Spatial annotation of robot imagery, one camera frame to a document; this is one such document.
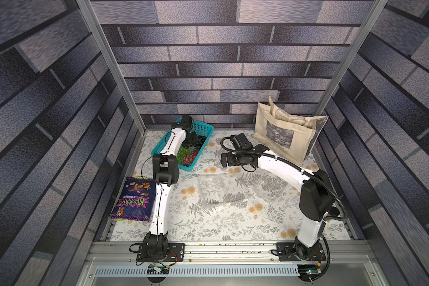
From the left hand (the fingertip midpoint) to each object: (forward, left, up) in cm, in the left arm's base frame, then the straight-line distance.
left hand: (196, 140), depth 108 cm
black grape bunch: (-1, -3, 0) cm, 3 cm away
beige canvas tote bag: (-8, -54, +13) cm, 56 cm away
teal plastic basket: (+10, 0, +1) cm, 10 cm away
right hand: (-19, -19, +8) cm, 28 cm away
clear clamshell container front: (-30, -12, -5) cm, 32 cm away
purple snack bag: (-39, +25, 0) cm, 46 cm away
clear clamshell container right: (-29, -43, -5) cm, 52 cm away
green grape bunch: (-8, +7, -1) cm, 11 cm away
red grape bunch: (-12, +4, -3) cm, 13 cm away
